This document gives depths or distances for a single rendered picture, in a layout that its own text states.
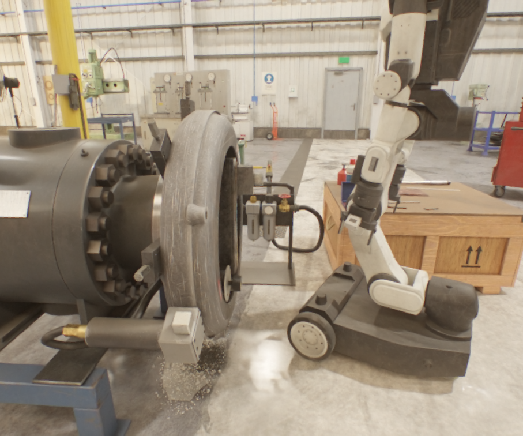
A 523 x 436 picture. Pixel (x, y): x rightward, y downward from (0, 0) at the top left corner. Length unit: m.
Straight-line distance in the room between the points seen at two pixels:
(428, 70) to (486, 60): 11.49
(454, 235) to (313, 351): 1.01
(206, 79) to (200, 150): 6.96
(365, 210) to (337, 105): 10.57
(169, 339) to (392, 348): 0.86
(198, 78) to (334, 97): 5.19
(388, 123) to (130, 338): 0.94
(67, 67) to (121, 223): 3.72
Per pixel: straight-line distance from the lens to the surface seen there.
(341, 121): 11.72
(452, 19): 1.30
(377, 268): 1.48
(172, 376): 1.48
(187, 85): 1.18
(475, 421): 1.48
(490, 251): 2.22
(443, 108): 1.30
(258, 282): 2.04
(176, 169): 0.87
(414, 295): 1.44
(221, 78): 7.69
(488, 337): 1.92
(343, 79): 11.74
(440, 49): 1.29
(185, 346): 0.88
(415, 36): 1.14
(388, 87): 1.11
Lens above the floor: 0.99
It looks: 18 degrees down
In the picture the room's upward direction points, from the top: straight up
